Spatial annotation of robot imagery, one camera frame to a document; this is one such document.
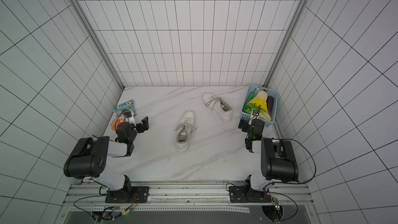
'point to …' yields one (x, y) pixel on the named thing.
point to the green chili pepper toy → (250, 98)
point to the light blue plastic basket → (273, 93)
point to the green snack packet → (127, 107)
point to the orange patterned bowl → (115, 122)
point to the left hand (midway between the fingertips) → (140, 120)
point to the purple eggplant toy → (270, 101)
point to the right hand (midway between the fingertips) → (245, 116)
